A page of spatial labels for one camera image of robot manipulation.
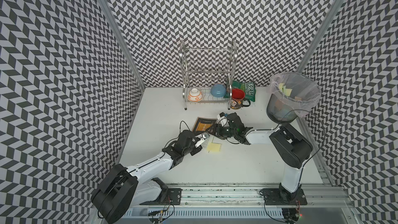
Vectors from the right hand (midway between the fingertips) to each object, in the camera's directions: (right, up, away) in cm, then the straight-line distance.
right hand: (208, 133), depth 89 cm
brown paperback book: (-4, +4, +8) cm, 10 cm away
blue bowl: (+7, +27, +21) cm, 35 cm away
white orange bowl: (-9, +23, +13) cm, 28 cm away
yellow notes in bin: (+50, +25, +8) cm, 56 cm away
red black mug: (+19, +19, +12) cm, 30 cm away
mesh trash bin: (+42, +13, +1) cm, 44 cm away
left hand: (-6, -2, -2) cm, 7 cm away
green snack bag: (+31, +29, +26) cm, 50 cm away
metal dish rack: (-1, +40, +26) cm, 48 cm away
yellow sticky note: (+3, -8, +1) cm, 9 cm away
